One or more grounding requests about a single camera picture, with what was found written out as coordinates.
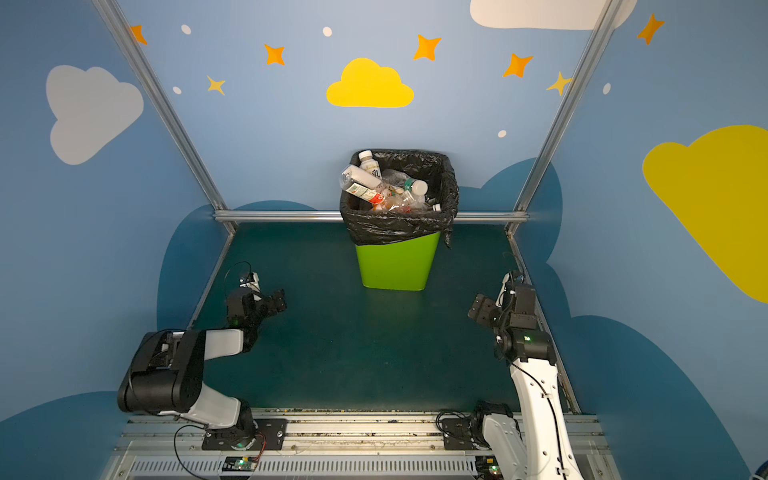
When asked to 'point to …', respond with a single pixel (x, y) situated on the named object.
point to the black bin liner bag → (364, 225)
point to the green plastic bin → (403, 264)
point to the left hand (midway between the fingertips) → (270, 292)
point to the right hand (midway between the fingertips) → (492, 301)
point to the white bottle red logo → (407, 203)
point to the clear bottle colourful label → (399, 179)
